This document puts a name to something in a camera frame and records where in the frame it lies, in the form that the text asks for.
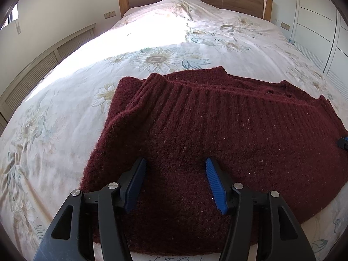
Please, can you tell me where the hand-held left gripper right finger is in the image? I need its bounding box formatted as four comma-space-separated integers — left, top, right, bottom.
205, 157, 317, 261

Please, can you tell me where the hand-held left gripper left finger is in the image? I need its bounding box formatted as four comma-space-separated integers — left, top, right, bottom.
33, 157, 148, 261

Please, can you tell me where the dark red knitted sweater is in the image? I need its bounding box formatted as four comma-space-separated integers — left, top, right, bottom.
80, 66, 348, 256

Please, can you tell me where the white floral duvet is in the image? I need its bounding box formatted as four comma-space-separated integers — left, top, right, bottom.
0, 0, 348, 261

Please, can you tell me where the white wardrobe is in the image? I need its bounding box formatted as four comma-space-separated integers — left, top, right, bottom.
289, 0, 348, 87

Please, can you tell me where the beige slatted radiator cover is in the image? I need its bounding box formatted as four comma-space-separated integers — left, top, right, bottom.
0, 23, 97, 127

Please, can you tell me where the window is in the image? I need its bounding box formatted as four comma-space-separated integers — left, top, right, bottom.
5, 3, 19, 29

